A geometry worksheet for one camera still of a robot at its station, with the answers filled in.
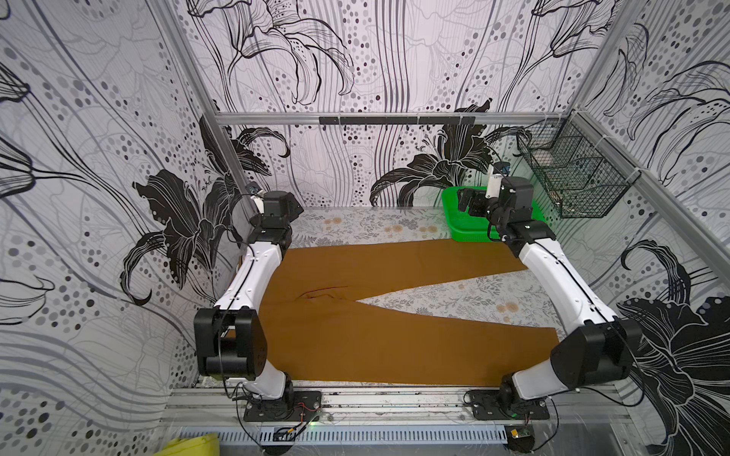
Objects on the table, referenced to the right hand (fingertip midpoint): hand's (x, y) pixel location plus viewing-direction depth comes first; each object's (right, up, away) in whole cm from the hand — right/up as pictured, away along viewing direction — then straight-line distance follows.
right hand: (478, 189), depth 80 cm
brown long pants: (-47, -44, +8) cm, 65 cm away
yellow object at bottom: (-68, -60, -17) cm, 93 cm away
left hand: (-59, -5, +6) cm, 59 cm away
